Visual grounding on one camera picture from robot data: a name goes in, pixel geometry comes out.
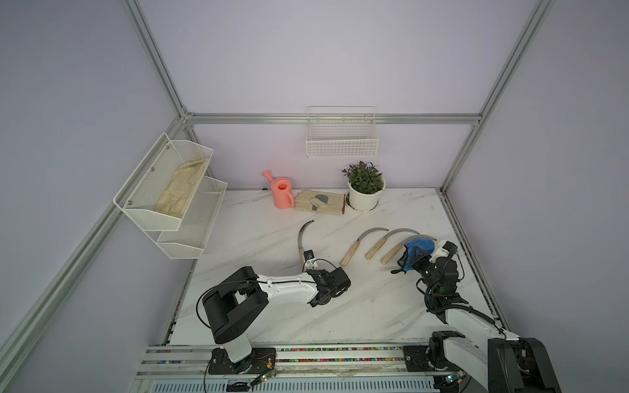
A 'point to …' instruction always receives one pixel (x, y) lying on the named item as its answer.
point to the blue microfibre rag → (425, 244)
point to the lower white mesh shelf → (187, 242)
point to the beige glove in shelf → (182, 188)
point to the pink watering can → (282, 188)
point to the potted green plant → (365, 182)
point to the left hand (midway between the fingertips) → (313, 279)
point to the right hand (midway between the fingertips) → (415, 251)
